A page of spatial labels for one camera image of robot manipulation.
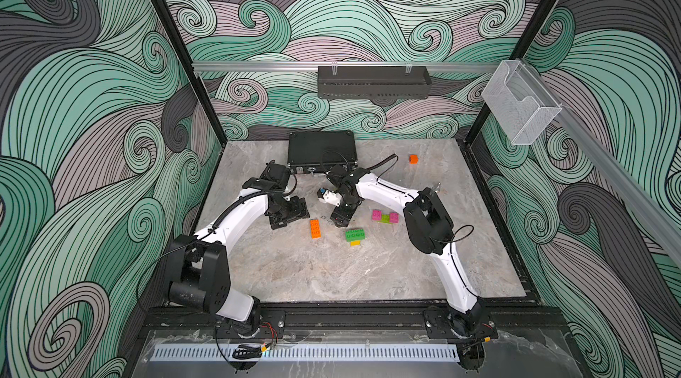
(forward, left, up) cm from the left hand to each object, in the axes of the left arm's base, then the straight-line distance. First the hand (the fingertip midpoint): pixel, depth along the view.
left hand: (299, 215), depth 85 cm
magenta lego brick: (+5, -27, -9) cm, 28 cm away
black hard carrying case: (+35, -1, -8) cm, 36 cm away
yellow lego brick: (-5, -19, -9) cm, 21 cm away
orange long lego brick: (0, -5, -10) cm, 11 cm away
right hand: (+6, -14, -10) cm, 18 cm away
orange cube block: (+33, -46, -10) cm, 58 cm away
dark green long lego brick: (-4, -18, -5) cm, 19 cm away
